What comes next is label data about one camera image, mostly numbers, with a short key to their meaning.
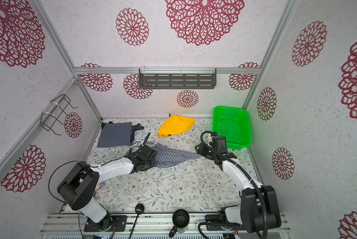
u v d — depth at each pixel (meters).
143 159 0.71
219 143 0.66
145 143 0.73
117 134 1.07
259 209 0.42
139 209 0.77
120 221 0.73
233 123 1.18
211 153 0.73
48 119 0.73
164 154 1.03
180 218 0.74
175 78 0.98
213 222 0.73
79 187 0.45
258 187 0.43
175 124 1.14
